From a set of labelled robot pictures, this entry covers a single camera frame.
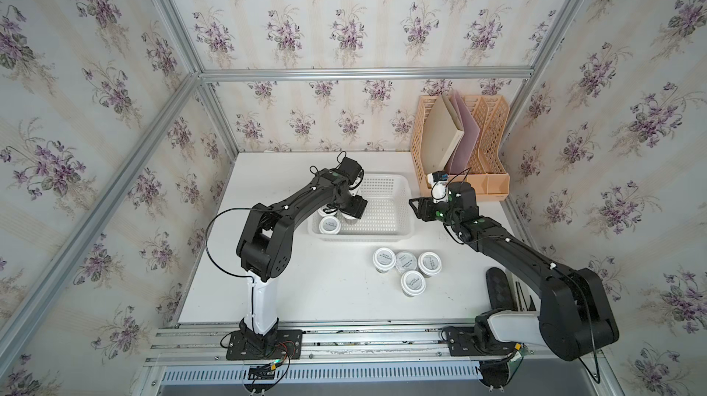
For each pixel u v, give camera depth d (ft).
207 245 3.03
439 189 2.51
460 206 2.14
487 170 3.69
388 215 3.30
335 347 2.42
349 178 2.51
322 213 2.45
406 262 2.74
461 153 3.29
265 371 2.35
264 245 1.66
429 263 2.68
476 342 2.35
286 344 2.39
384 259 2.71
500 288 2.64
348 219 2.96
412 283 2.57
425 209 2.50
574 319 1.35
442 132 3.16
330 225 2.94
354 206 2.70
